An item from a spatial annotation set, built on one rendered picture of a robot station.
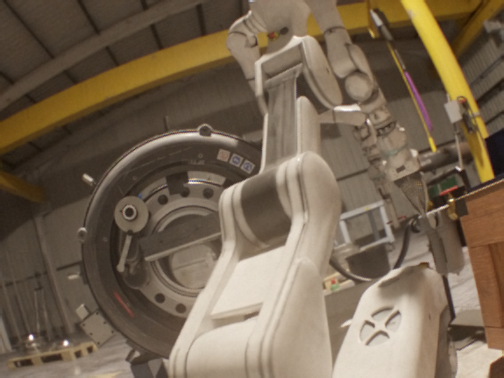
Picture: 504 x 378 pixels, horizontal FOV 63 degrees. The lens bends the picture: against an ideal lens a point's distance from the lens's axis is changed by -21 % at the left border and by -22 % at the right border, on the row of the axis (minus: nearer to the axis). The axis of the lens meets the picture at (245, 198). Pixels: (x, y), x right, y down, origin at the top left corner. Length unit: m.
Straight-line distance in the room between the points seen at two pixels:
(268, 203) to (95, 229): 0.70
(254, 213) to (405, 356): 0.46
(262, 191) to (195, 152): 0.58
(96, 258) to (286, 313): 0.89
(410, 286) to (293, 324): 0.27
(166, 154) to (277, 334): 0.94
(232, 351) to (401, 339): 0.30
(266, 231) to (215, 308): 0.21
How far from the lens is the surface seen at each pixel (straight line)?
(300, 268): 0.86
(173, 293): 1.66
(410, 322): 0.90
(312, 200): 0.98
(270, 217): 1.03
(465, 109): 4.80
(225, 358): 0.80
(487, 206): 1.09
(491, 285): 1.18
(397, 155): 1.19
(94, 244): 1.57
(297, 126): 1.20
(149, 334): 1.54
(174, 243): 1.52
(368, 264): 3.26
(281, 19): 1.58
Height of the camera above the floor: 0.48
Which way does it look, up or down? 8 degrees up
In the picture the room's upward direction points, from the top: 18 degrees counter-clockwise
